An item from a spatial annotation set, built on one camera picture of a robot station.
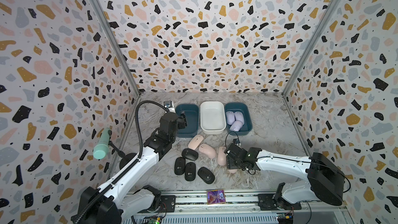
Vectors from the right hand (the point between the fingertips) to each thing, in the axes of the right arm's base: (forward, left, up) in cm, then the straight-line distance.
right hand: (234, 162), depth 85 cm
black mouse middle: (-6, +24, +1) cm, 24 cm away
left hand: (+16, +28, +24) cm, 40 cm away
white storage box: (+31, +12, -1) cm, 34 cm away
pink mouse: (+12, +23, 0) cm, 26 cm away
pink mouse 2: (+6, +15, +1) cm, 17 cm away
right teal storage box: (+39, -9, +2) cm, 40 cm away
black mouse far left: (-3, +29, +2) cm, 30 cm away
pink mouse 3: (+3, +7, +2) cm, 8 cm away
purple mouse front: (+32, -6, 0) cm, 33 cm away
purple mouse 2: (+30, 0, +1) cm, 30 cm away
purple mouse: (+22, -3, +3) cm, 23 cm away
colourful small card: (-17, +10, 0) cm, 20 cm away
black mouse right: (-7, +15, +1) cm, 17 cm away
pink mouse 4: (-4, +1, -1) cm, 5 cm away
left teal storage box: (+37, +28, -1) cm, 46 cm away
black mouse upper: (+4, +25, +1) cm, 25 cm away
